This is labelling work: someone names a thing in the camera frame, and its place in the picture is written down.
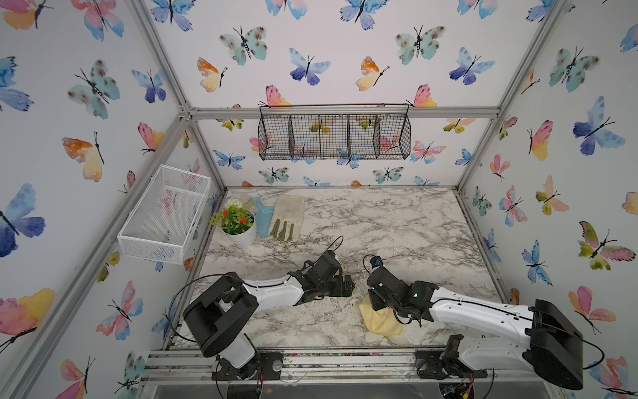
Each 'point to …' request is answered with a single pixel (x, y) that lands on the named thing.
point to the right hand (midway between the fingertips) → (375, 288)
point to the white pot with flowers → (237, 223)
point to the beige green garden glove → (288, 212)
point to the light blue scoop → (264, 218)
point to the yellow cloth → (382, 322)
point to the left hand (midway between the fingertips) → (348, 285)
